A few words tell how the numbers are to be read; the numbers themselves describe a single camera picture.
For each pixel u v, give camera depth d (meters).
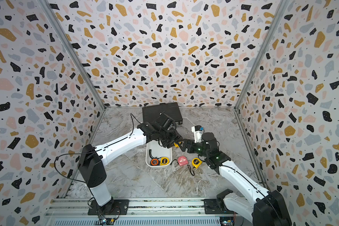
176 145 0.78
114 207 0.72
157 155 0.92
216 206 0.73
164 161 0.88
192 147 0.69
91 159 0.48
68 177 0.87
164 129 0.66
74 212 0.73
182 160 0.90
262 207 0.39
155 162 0.87
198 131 0.72
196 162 0.88
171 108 1.18
